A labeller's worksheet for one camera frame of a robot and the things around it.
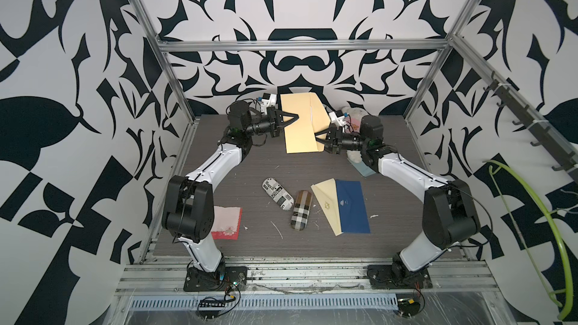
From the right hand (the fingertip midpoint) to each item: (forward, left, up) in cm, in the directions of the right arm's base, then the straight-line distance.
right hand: (313, 139), depth 76 cm
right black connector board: (-44, -28, -29) cm, 60 cm away
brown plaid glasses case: (-14, +4, -25) cm, 29 cm away
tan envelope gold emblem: (0, +5, +2) cm, 5 cm away
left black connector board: (-44, +34, -29) cm, 63 cm away
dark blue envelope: (-14, -16, -26) cm, 33 cm away
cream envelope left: (-9, -6, -25) cm, 27 cm away
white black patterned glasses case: (-9, +12, -24) cm, 29 cm away
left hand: (+5, +5, +7) cm, 10 cm away
